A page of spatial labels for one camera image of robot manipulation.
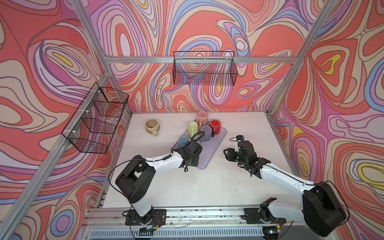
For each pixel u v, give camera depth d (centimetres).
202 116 102
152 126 102
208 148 101
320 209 40
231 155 76
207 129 99
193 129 99
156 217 73
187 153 70
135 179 45
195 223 72
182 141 91
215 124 102
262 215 66
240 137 77
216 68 96
